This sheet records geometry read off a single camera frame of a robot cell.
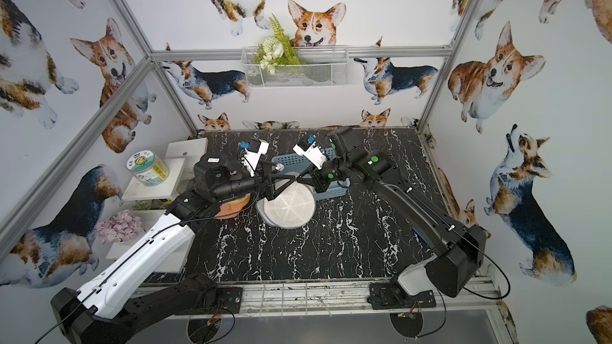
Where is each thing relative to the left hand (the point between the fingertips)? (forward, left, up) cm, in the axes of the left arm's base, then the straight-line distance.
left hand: (286, 166), depth 65 cm
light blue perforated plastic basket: (+3, -2, -3) cm, 5 cm away
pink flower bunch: (-13, +44, -8) cm, 47 cm away
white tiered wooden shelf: (0, +47, -19) cm, 51 cm away
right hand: (+1, -5, -3) cm, 6 cm away
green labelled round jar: (+4, +42, -4) cm, 42 cm away
